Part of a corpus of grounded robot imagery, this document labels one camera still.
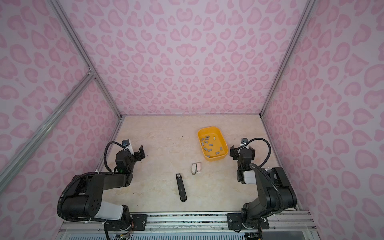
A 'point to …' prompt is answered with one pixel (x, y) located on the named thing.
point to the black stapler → (183, 195)
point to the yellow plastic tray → (212, 143)
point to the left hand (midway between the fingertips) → (134, 145)
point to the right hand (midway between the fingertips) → (242, 144)
